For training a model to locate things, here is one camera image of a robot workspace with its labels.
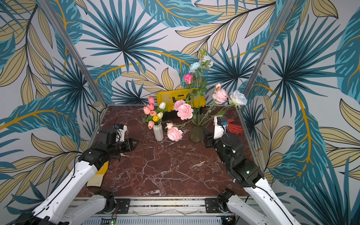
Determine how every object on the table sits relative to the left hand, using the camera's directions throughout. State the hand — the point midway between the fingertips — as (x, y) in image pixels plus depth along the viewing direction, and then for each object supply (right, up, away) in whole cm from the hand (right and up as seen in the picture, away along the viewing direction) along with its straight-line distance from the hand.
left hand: (135, 144), depth 77 cm
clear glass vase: (+35, +4, +17) cm, 39 cm away
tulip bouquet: (+11, +15, -4) cm, 18 cm away
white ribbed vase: (+11, +6, +12) cm, 17 cm away
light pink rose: (-3, +13, +32) cm, 35 cm away
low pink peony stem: (+22, +8, -14) cm, 27 cm away
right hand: (+38, +10, -13) cm, 42 cm away
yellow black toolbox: (+31, +27, +3) cm, 41 cm away
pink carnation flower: (+23, +22, -2) cm, 32 cm away
